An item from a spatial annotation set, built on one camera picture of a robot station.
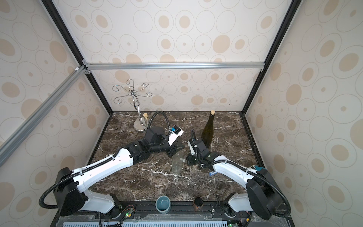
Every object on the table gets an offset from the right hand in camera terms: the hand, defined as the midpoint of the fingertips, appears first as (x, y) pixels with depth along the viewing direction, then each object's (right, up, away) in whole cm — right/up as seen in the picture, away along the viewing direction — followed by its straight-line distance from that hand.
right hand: (192, 157), depth 86 cm
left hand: (-3, +9, -15) cm, 18 cm away
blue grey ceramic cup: (-16, -23, -10) cm, 30 cm away
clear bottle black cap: (-9, -4, +2) cm, 10 cm away
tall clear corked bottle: (-25, +22, -11) cm, 35 cm away
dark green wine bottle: (+10, +15, +1) cm, 18 cm away
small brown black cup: (+2, -19, -17) cm, 25 cm away
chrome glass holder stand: (-39, +20, +23) cm, 49 cm away
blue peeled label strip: (+13, -10, +1) cm, 17 cm away
